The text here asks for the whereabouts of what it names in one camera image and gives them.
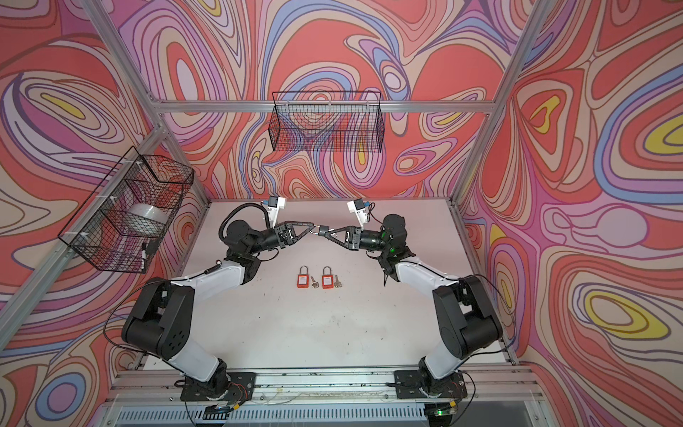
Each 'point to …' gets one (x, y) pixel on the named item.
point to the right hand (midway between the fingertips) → (327, 242)
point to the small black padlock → (322, 229)
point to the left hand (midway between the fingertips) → (314, 232)
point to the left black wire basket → (124, 218)
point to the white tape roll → (149, 211)
